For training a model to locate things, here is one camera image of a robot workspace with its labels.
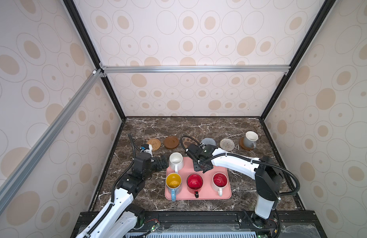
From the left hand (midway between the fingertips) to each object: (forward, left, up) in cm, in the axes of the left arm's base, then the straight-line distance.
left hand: (166, 156), depth 78 cm
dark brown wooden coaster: (+20, +1, -17) cm, 26 cm away
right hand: (0, -18, -11) cm, 21 cm away
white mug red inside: (-8, -30, -16) cm, 34 cm away
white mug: (+3, -4, -13) cm, 14 cm away
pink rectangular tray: (-14, -22, -16) cm, 30 cm away
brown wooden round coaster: (+19, -49, -17) cm, 55 cm away
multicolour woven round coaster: (+19, -39, -17) cm, 46 cm away
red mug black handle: (-8, -15, -16) cm, 23 cm away
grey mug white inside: (+17, -51, -8) cm, 55 cm away
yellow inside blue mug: (-10, -3, -15) cm, 18 cm away
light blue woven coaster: (+22, -26, -19) cm, 39 cm away
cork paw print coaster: (+22, -11, -18) cm, 31 cm away
